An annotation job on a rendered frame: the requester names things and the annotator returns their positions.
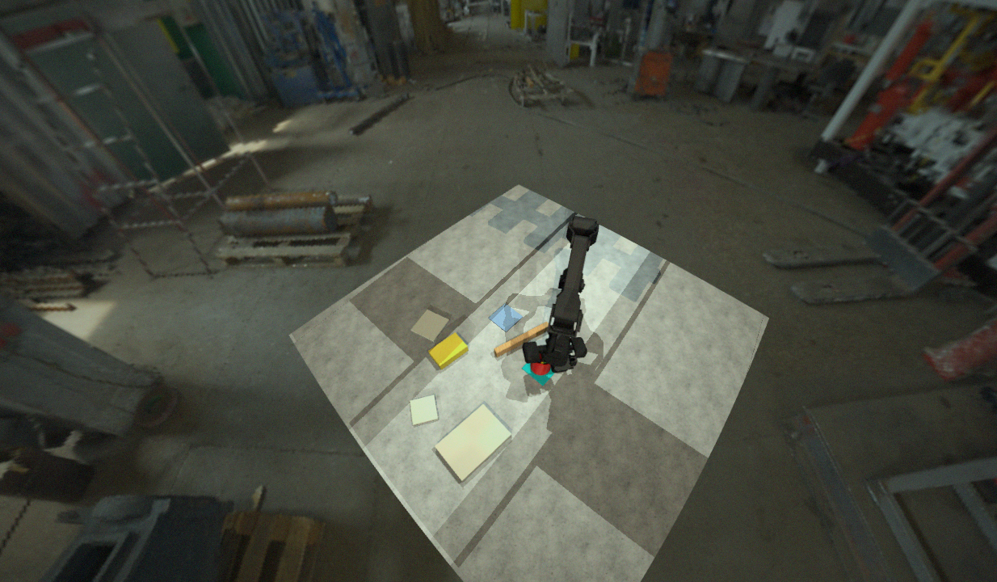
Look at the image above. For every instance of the yellow rectangular block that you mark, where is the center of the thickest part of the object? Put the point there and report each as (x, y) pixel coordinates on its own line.
(448, 351)

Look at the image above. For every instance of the cream flat square block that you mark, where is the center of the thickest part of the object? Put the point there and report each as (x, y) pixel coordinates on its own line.
(423, 410)

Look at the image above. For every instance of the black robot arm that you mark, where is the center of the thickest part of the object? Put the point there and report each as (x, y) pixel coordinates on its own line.
(581, 234)

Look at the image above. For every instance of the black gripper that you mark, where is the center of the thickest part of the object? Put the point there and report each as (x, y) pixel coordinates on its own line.
(532, 351)

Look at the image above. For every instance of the pale cream flat square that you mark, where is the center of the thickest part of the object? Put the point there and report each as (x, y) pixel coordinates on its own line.
(430, 325)

